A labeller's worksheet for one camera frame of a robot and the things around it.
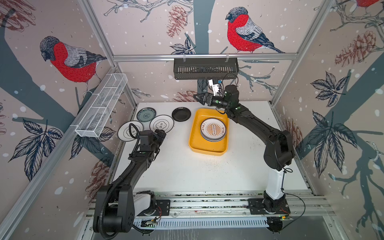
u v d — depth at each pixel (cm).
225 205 76
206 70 106
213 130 101
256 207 73
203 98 71
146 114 115
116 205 41
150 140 70
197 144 99
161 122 110
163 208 74
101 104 79
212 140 96
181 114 112
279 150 51
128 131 74
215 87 75
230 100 68
